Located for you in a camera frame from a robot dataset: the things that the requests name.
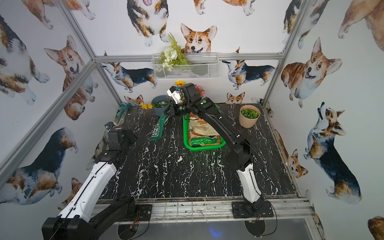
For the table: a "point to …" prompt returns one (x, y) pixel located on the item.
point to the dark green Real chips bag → (157, 131)
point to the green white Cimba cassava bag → (197, 141)
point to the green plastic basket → (187, 146)
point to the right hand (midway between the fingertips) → (169, 105)
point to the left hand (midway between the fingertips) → (128, 129)
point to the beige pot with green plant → (249, 114)
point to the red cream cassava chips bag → (199, 128)
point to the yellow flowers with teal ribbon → (124, 106)
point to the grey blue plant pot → (161, 103)
